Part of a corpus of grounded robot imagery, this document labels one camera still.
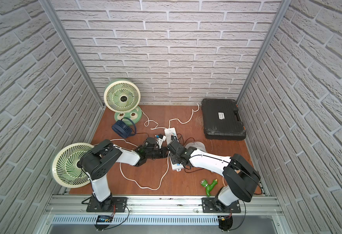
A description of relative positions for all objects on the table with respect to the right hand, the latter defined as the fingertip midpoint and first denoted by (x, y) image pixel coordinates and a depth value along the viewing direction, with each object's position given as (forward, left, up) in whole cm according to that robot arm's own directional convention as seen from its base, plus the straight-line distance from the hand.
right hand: (178, 154), depth 88 cm
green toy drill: (-19, -16, -3) cm, 25 cm away
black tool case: (+23, -33, +3) cm, 41 cm away
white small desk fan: (+3, -13, +4) cm, 14 cm away
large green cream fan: (-9, +57, +14) cm, 59 cm away
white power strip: (+13, +4, +2) cm, 14 cm away
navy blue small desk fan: (+16, +35, +7) cm, 39 cm away
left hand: (+5, +4, +1) cm, 6 cm away
